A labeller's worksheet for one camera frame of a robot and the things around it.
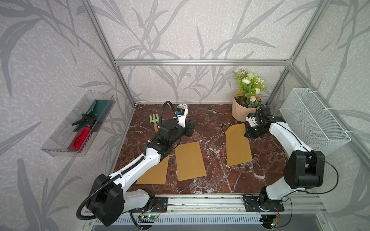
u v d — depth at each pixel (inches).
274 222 27.2
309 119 25.8
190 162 35.2
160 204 28.7
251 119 33.1
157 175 33.0
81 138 23.2
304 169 17.4
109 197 15.5
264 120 25.3
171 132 22.8
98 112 28.1
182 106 42.6
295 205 29.6
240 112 39.3
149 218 28.1
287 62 36.9
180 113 25.5
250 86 35.9
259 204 28.4
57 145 22.7
